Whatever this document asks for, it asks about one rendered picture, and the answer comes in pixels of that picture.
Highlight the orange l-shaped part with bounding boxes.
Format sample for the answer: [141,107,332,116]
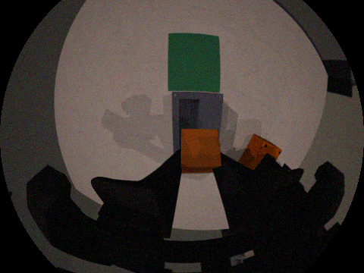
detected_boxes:
[181,128,221,173]

